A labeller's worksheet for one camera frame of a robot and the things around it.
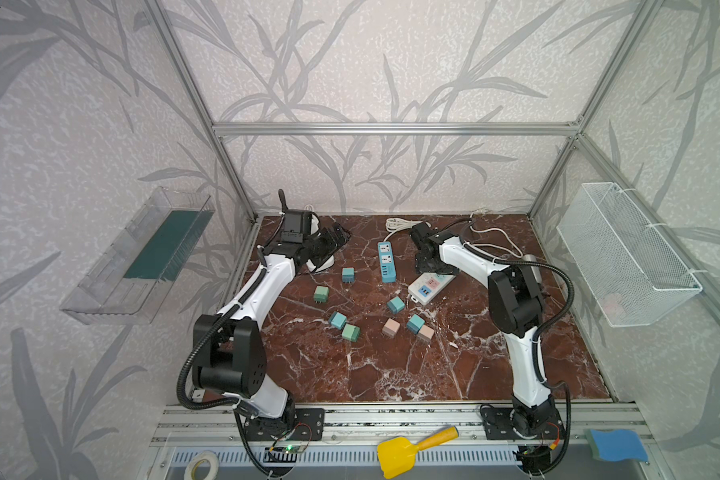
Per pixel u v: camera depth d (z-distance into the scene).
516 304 0.56
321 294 0.96
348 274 1.02
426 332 0.88
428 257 0.78
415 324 0.89
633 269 0.62
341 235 0.78
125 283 0.64
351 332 0.87
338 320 0.90
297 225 0.67
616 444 0.69
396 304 0.94
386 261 1.05
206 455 0.70
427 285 0.97
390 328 0.89
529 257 1.05
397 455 0.70
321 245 0.76
